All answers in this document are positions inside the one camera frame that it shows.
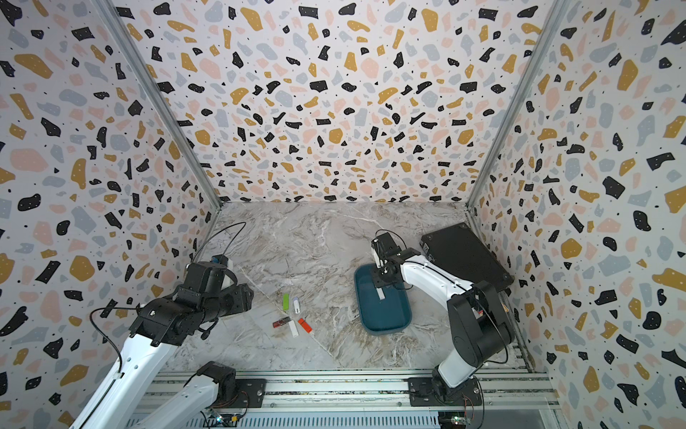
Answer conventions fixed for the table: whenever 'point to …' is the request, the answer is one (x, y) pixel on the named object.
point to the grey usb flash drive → (380, 293)
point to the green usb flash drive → (286, 301)
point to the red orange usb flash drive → (307, 328)
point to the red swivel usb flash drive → (281, 322)
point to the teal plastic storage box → (388, 315)
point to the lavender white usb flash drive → (296, 305)
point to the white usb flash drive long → (293, 328)
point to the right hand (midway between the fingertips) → (379, 277)
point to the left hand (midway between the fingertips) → (247, 294)
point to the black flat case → (458, 248)
